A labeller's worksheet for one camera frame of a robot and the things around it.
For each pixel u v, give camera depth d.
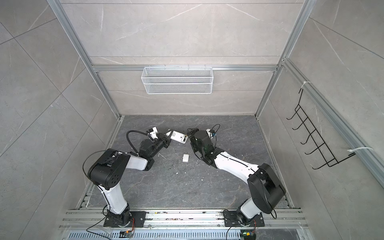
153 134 0.85
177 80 1.00
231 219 0.73
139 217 0.73
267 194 0.43
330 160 0.58
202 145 0.64
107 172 0.50
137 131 0.84
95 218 0.75
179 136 0.86
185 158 0.95
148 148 0.72
